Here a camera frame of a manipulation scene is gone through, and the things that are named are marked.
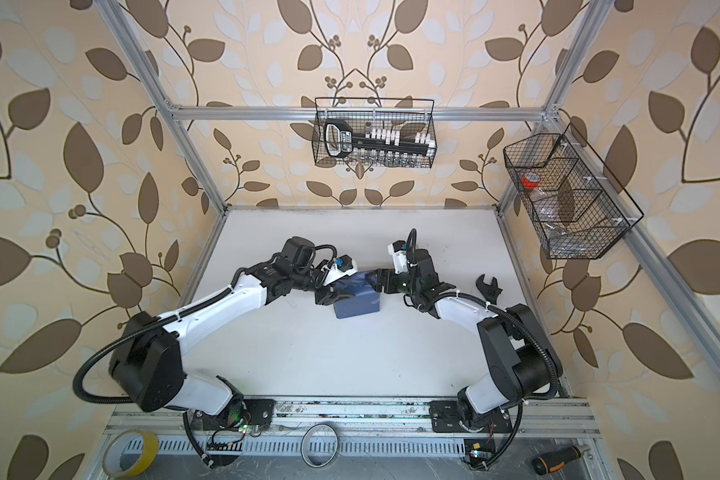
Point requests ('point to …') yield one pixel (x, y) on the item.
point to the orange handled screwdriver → (546, 463)
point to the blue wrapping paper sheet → (366, 299)
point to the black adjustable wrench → (489, 291)
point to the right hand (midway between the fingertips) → (377, 278)
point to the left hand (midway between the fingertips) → (352, 281)
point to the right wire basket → (579, 209)
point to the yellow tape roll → (129, 453)
